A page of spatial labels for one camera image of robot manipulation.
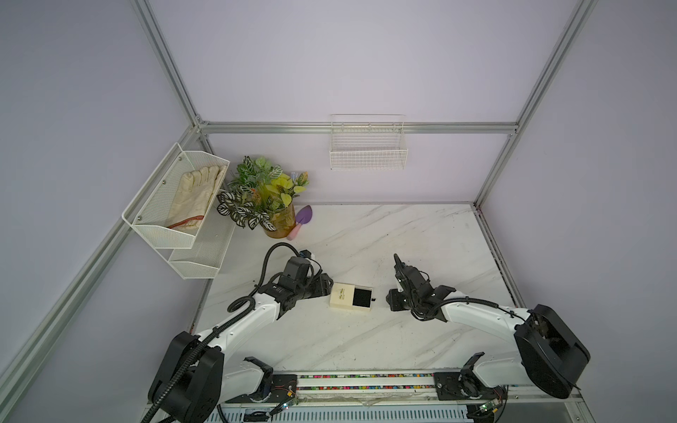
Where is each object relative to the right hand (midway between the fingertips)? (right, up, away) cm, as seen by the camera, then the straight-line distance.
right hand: (392, 300), depth 89 cm
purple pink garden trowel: (-35, +30, +26) cm, 53 cm away
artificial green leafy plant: (-49, +39, +8) cm, 63 cm away
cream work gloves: (-63, +36, -10) cm, 73 cm away
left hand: (-23, +6, -3) cm, 24 cm away
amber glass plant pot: (-41, +27, +17) cm, 52 cm away
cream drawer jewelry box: (-14, +1, -1) cm, 14 cm away
